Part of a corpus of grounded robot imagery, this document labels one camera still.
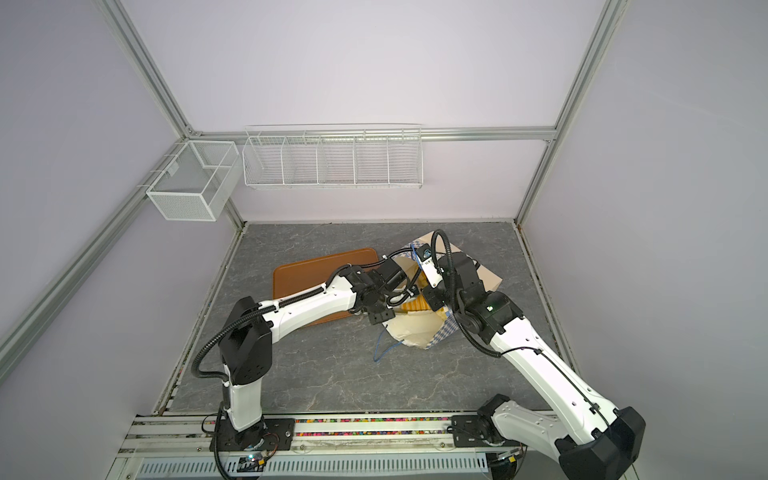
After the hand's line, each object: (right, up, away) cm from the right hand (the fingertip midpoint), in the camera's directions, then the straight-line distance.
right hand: (432, 277), depth 75 cm
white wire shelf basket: (-28, +38, +25) cm, 53 cm away
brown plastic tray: (-47, -3, +33) cm, 58 cm away
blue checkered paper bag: (-1, -17, +16) cm, 23 cm away
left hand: (-13, -10, +11) cm, 20 cm away
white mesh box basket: (-75, +30, +23) cm, 84 cm away
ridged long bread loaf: (-4, -6, -5) cm, 9 cm away
